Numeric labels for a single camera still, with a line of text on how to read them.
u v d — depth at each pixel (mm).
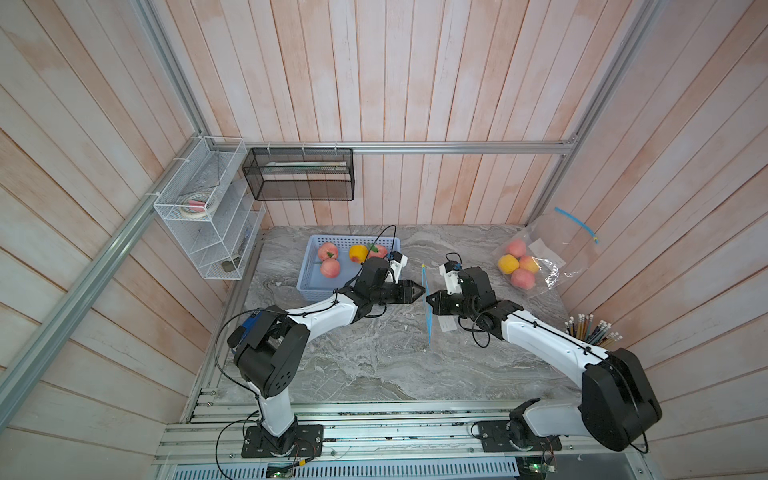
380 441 748
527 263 999
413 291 858
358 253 1069
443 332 925
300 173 1028
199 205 738
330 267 1036
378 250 1049
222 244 777
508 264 1027
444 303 748
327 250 1069
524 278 962
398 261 810
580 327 797
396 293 770
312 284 1042
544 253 1036
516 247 1064
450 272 776
